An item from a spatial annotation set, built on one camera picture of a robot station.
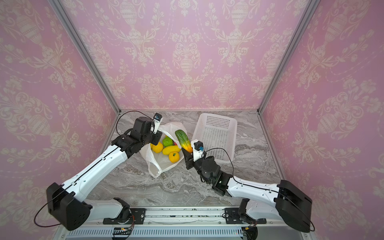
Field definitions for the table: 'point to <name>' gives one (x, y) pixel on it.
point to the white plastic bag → (156, 162)
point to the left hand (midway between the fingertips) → (158, 131)
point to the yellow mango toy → (168, 149)
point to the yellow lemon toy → (157, 148)
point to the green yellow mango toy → (183, 140)
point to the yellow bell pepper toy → (174, 156)
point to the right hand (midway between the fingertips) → (187, 147)
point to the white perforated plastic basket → (217, 132)
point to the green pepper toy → (167, 141)
